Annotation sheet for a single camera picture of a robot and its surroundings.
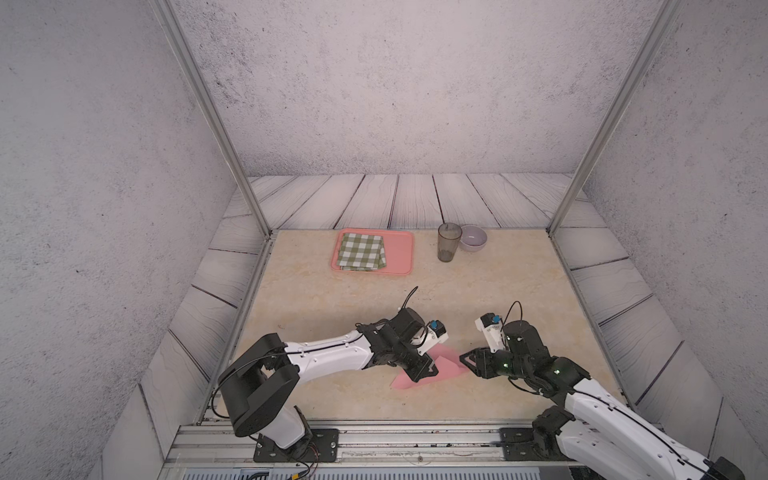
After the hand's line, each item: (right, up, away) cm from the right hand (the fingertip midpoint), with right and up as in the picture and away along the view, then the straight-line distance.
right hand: (468, 358), depth 78 cm
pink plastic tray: (-17, +29, +40) cm, 53 cm away
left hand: (-7, -4, -2) cm, 9 cm away
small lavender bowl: (+11, +33, +37) cm, 51 cm away
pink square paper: (-6, 0, -1) cm, 6 cm away
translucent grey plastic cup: (0, +34, +26) cm, 43 cm away
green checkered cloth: (-31, +27, +34) cm, 54 cm away
